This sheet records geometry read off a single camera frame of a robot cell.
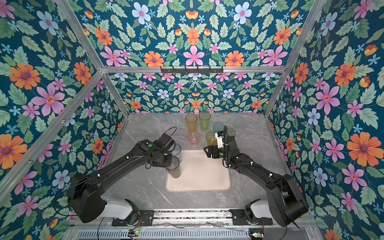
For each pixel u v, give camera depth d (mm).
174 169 773
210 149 765
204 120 1009
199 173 890
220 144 779
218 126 1061
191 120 989
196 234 765
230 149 662
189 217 750
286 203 417
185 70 910
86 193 397
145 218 738
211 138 1020
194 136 1025
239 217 734
